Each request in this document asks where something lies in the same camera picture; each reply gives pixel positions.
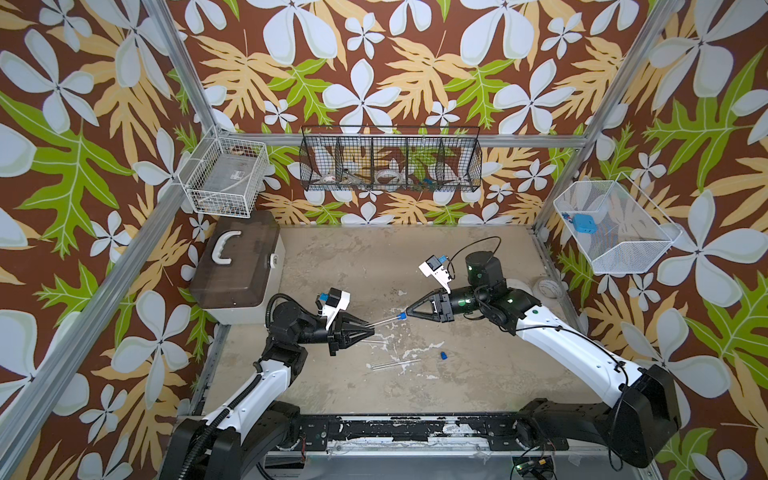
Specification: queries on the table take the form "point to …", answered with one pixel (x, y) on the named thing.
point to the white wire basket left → (225, 175)
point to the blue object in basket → (585, 223)
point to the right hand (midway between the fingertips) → (409, 313)
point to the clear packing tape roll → (547, 288)
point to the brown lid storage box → (240, 267)
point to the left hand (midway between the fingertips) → (372, 328)
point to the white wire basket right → (632, 231)
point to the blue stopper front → (444, 356)
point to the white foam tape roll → (518, 285)
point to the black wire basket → (390, 158)
